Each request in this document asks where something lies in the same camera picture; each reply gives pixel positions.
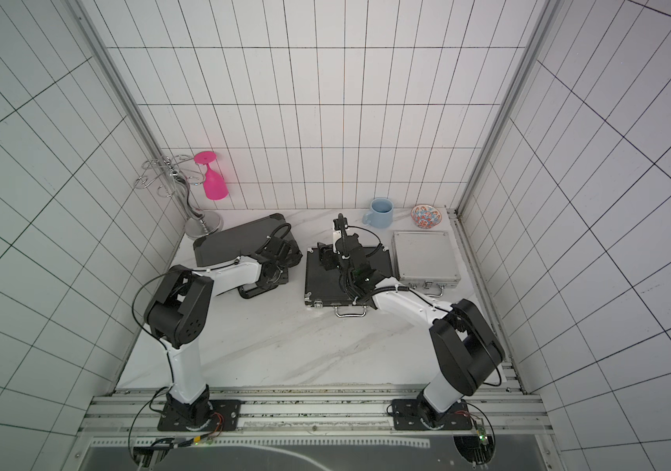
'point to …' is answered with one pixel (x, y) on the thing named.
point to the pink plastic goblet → (213, 185)
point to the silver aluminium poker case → (425, 261)
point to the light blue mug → (381, 214)
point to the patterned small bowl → (426, 216)
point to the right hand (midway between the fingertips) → (333, 235)
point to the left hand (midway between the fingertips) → (275, 279)
